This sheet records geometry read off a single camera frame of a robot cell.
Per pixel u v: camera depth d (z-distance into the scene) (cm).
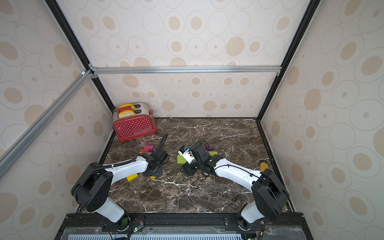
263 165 90
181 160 95
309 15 70
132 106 99
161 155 74
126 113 94
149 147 102
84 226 73
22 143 54
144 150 101
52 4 67
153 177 89
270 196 43
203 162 64
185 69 94
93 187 45
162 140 109
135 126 100
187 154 74
